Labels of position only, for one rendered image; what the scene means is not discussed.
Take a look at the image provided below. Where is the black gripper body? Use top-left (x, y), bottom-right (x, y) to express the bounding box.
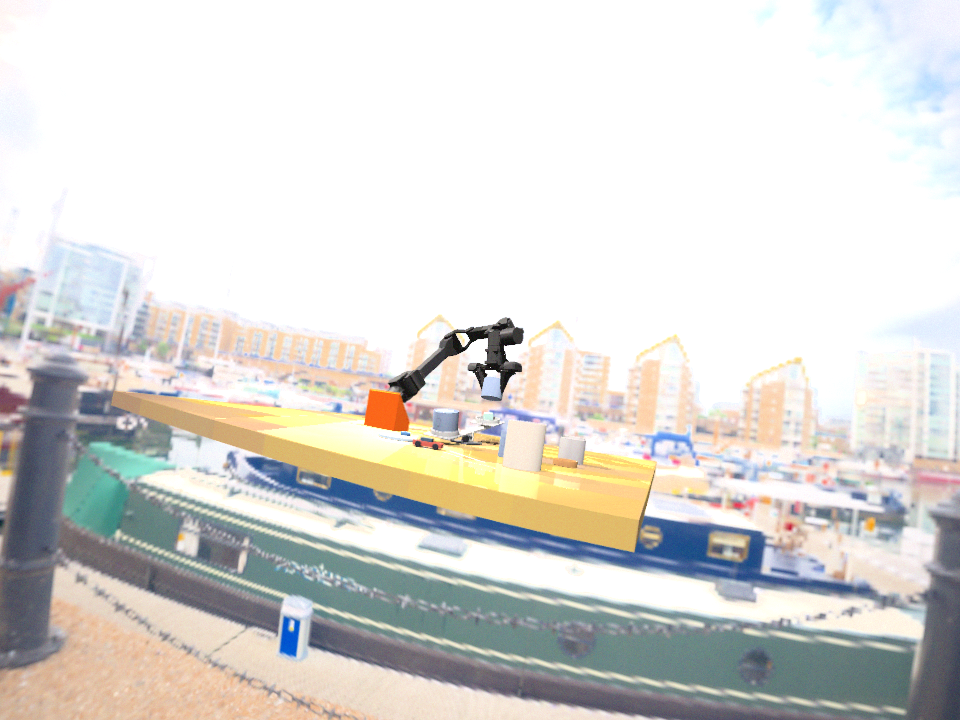
top-left (467, 345), bottom-right (522, 373)

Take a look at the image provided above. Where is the beige cylinder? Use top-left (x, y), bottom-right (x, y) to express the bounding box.
top-left (503, 420), bottom-right (547, 471)

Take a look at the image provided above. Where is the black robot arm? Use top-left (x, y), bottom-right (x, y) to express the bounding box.
top-left (386, 317), bottom-right (525, 403)

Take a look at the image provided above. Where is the red toy car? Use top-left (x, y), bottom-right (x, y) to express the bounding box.
top-left (413, 436), bottom-right (443, 450)

